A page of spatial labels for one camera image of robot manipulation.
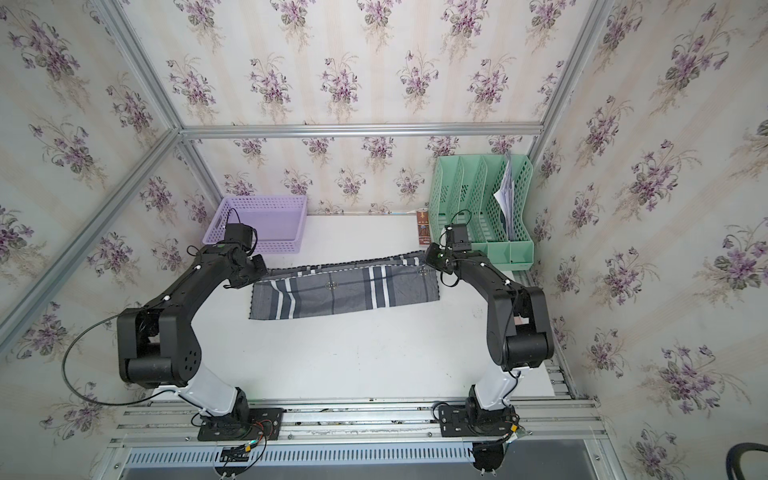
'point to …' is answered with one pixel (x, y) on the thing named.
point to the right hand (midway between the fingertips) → (429, 255)
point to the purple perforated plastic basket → (278, 220)
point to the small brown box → (422, 218)
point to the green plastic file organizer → (469, 183)
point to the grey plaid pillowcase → (343, 284)
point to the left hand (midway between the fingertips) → (259, 274)
